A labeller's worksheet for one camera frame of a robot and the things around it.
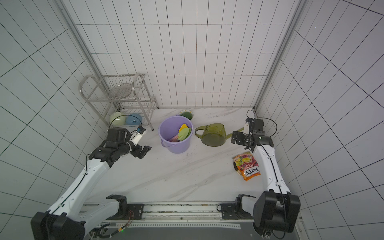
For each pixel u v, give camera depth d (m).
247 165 0.85
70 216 0.39
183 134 0.92
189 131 0.88
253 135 0.58
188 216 0.73
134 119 1.02
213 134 0.93
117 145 0.59
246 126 0.74
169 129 0.96
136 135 0.68
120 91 0.94
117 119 1.01
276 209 0.39
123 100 1.10
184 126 0.92
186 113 1.10
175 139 0.94
